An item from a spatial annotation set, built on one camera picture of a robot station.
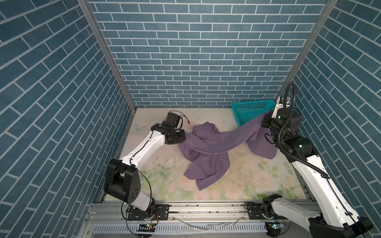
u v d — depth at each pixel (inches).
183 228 27.8
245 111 42.6
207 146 37.5
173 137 27.7
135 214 28.2
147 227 28.4
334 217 14.7
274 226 28.2
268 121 23.5
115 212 29.7
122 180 16.6
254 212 29.0
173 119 26.3
